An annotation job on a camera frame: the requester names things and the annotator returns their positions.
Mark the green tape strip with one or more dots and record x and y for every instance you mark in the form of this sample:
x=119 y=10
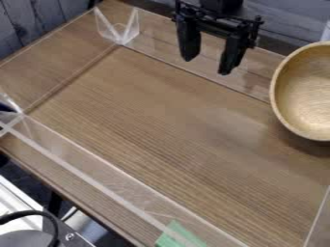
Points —
x=177 y=236

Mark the brown wooden bowl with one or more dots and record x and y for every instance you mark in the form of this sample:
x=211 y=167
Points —
x=300 y=91

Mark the clear acrylic enclosure wall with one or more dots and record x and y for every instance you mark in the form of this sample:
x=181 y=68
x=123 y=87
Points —
x=147 y=139

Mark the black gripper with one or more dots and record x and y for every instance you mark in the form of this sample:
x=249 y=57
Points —
x=214 y=17

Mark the grey metal base plate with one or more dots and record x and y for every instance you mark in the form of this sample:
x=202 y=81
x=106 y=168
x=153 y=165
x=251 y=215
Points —
x=39 y=238

